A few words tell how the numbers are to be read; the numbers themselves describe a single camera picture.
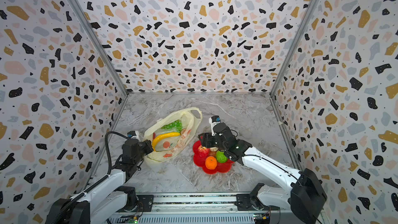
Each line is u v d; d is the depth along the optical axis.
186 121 0.97
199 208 0.73
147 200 0.74
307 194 0.40
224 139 0.59
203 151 0.85
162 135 0.95
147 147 0.77
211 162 0.82
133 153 0.66
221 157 0.83
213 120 0.70
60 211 0.41
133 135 0.77
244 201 0.75
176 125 1.00
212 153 0.90
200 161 0.84
